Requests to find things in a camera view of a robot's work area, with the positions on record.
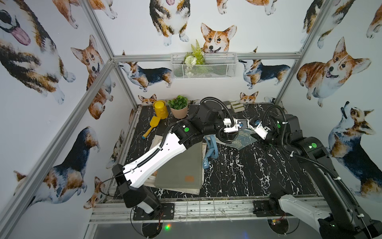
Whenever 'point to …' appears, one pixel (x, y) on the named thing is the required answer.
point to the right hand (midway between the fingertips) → (253, 131)
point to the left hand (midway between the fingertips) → (238, 118)
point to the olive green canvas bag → (184, 171)
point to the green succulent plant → (179, 103)
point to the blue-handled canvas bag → (244, 137)
